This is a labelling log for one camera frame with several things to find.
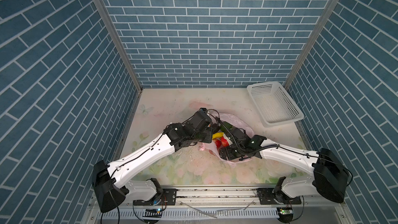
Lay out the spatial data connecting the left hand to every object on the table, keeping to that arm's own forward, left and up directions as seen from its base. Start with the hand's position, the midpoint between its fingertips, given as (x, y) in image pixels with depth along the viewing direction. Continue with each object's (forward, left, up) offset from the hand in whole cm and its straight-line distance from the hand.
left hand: (215, 135), depth 73 cm
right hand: (-4, -6, -15) cm, 17 cm away
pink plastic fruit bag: (+7, -10, 0) cm, 12 cm away
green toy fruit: (+6, -8, -2) cm, 10 cm away
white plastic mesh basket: (+36, -45, -20) cm, 61 cm away
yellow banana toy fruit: (+10, -3, -18) cm, 21 cm away
